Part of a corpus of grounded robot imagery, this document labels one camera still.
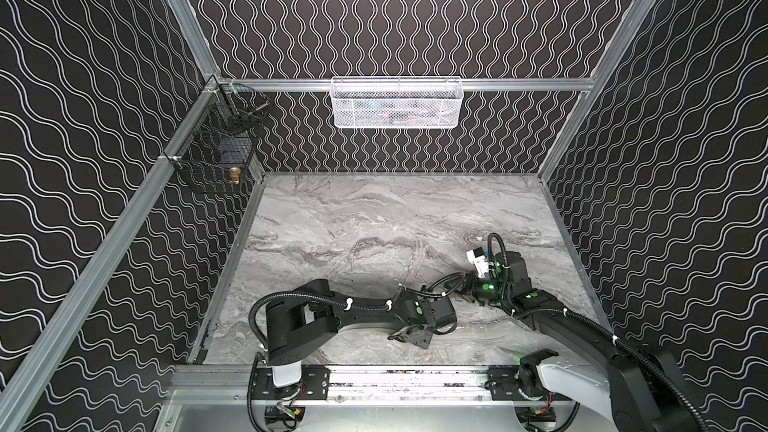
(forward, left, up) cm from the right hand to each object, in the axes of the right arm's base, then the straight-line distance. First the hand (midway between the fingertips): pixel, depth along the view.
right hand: (447, 286), depth 82 cm
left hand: (-13, +5, -6) cm, 16 cm away
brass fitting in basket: (+22, +58, +22) cm, 66 cm away
